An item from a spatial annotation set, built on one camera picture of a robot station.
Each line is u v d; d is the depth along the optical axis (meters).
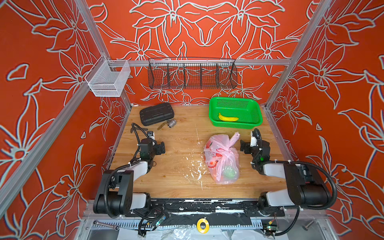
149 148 0.69
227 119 1.07
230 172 0.74
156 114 1.07
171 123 1.06
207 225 0.68
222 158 0.79
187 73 1.01
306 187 0.43
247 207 0.73
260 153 0.70
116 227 0.68
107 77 0.93
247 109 1.14
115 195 0.43
